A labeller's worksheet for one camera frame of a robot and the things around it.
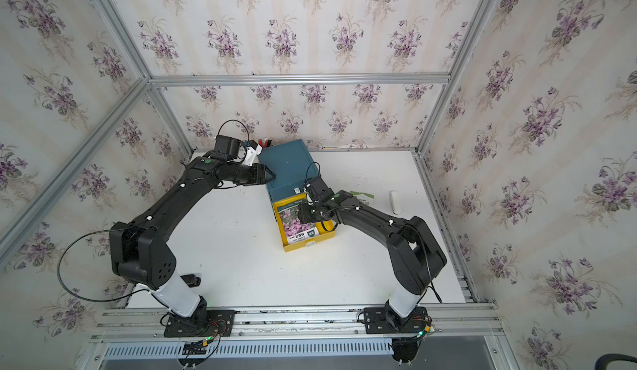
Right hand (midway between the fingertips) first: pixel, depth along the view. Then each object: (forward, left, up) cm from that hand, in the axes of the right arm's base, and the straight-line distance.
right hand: (307, 214), depth 87 cm
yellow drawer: (-10, -7, +9) cm, 15 cm away
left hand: (+7, +12, +10) cm, 18 cm away
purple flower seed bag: (-4, +4, -2) cm, 6 cm away
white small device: (+11, -35, -7) cm, 37 cm away
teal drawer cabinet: (+13, +5, +12) cm, 18 cm away
